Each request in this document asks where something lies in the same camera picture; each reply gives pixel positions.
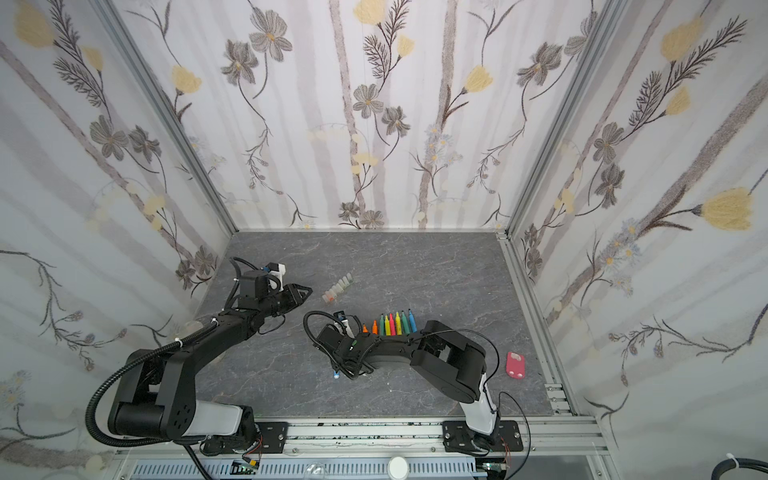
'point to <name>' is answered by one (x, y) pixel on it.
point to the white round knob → (398, 468)
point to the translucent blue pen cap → (349, 277)
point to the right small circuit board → (494, 466)
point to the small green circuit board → (242, 467)
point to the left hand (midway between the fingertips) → (305, 283)
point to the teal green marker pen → (405, 323)
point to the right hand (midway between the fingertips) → (331, 342)
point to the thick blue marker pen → (412, 321)
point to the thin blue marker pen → (336, 376)
